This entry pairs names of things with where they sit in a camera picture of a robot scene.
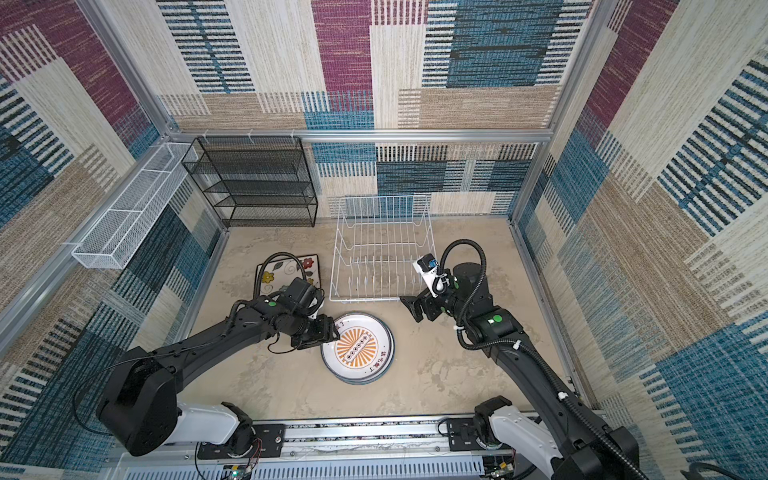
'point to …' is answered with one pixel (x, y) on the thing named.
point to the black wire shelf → (255, 181)
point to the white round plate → (364, 351)
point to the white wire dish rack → (377, 240)
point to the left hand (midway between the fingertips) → (334, 335)
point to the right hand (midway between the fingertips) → (417, 290)
